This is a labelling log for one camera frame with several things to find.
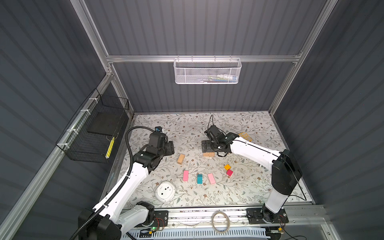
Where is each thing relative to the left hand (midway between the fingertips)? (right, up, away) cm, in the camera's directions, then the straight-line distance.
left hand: (167, 144), depth 80 cm
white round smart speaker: (-1, -25, -1) cm, 25 cm away
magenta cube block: (+36, -18, +9) cm, 41 cm away
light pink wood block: (+25, -21, +7) cm, 33 cm away
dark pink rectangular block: (+10, -20, +9) cm, 24 cm away
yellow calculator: (+51, +3, +25) cm, 57 cm away
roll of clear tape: (+28, -37, -8) cm, 47 cm away
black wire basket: (-35, +6, -8) cm, 37 cm away
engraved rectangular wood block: (+24, -8, +16) cm, 30 cm away
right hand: (+24, -3, +8) cm, 26 cm away
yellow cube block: (+35, -15, +11) cm, 40 cm away
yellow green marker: (-25, 0, -12) cm, 27 cm away
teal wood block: (+18, -21, +7) cm, 29 cm away
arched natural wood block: (+6, -11, +13) cm, 18 cm away
